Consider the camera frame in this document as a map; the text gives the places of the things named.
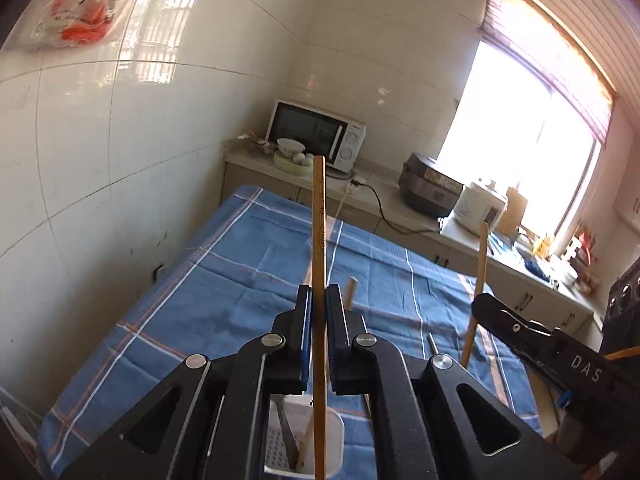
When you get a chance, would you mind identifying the white plastic utensil holder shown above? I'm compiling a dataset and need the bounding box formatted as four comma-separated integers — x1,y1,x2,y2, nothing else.
265,394,345,479

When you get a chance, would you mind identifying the patterned brown bamboo chopstick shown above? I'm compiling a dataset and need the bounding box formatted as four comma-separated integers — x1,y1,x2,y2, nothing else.
311,156,328,480

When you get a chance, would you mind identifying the black spoon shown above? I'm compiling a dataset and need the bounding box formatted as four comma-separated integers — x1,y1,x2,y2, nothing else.
273,396,299,471

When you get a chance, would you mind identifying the blue plaid tablecloth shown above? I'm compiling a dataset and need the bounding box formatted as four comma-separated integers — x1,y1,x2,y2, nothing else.
37,185,544,478

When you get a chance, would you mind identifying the cardboard box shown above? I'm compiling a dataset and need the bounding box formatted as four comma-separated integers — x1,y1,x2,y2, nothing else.
495,188,528,238

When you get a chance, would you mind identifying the white rice cooker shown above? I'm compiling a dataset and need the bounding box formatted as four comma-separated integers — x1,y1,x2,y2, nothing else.
452,181,508,235

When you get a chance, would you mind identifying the dark rice cooker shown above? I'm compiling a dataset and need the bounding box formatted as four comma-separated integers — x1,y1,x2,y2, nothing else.
398,152,464,218

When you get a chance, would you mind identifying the white power strip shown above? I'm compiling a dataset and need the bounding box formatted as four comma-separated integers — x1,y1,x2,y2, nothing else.
344,174,367,194

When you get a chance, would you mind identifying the green plate with eggs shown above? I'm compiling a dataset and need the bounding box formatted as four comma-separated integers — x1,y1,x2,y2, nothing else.
273,152,314,177

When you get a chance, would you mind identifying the white bowl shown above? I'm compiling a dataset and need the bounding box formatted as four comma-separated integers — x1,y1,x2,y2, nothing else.
277,138,305,158

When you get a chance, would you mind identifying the white microwave oven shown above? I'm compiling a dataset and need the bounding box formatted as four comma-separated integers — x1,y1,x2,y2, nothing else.
266,100,367,174

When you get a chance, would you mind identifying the clear plastic bag red print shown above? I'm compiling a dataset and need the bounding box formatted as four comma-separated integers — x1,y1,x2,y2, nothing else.
1,0,134,50

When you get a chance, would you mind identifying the black power cable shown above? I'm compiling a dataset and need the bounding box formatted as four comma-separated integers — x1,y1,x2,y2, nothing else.
349,176,444,236

